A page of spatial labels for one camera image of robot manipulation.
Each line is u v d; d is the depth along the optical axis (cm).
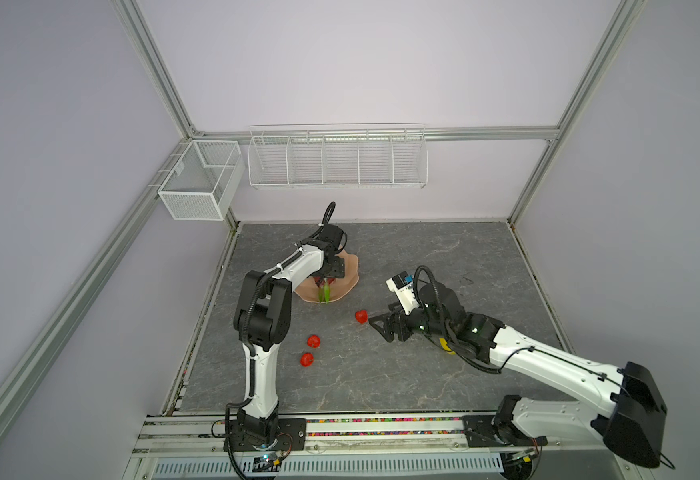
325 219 85
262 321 54
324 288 94
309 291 98
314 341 87
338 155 99
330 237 81
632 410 39
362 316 91
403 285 65
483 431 74
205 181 102
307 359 84
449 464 71
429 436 75
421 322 63
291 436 74
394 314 64
